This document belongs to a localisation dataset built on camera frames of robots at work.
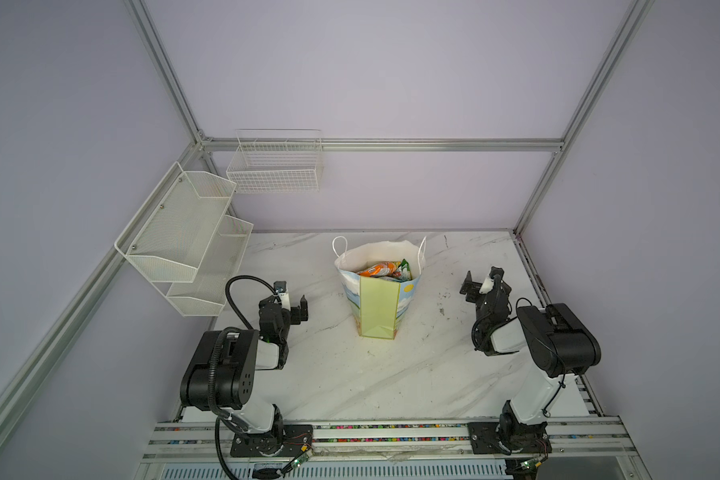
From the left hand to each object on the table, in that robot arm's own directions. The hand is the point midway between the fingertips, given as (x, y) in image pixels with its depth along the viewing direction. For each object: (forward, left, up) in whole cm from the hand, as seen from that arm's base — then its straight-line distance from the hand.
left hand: (287, 297), depth 94 cm
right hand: (+6, -63, +6) cm, 64 cm away
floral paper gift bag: (-9, -29, +12) cm, 32 cm away
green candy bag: (+4, -37, +10) cm, 38 cm away
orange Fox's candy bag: (0, -30, +15) cm, 34 cm away
